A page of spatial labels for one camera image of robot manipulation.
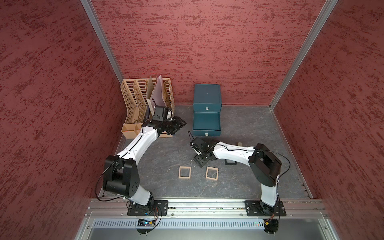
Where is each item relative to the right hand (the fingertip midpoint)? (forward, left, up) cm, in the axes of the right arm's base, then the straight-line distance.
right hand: (203, 160), depth 90 cm
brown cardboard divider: (+39, +34, +26) cm, 58 cm away
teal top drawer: (+28, -4, +18) cm, 34 cm away
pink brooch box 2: (-8, -4, -1) cm, 9 cm away
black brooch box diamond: (-5, +2, +9) cm, 11 cm away
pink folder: (+33, +28, +23) cm, 49 cm away
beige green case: (+10, -25, +1) cm, 27 cm away
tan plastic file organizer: (+40, +45, +23) cm, 64 cm away
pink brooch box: (-4, +12, 0) cm, 12 cm away
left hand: (+13, +11, +17) cm, 24 cm away
